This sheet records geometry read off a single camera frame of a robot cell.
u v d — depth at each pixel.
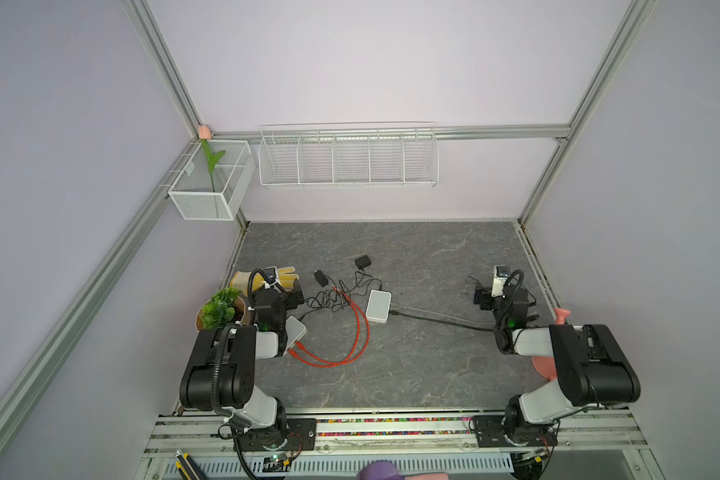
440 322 0.94
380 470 0.71
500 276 0.82
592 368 0.46
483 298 0.85
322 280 1.00
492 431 0.74
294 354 0.87
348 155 0.99
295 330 0.91
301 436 0.73
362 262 1.08
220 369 0.43
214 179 0.89
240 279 1.05
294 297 0.87
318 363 0.86
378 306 0.97
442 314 0.95
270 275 0.80
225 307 0.80
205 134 0.89
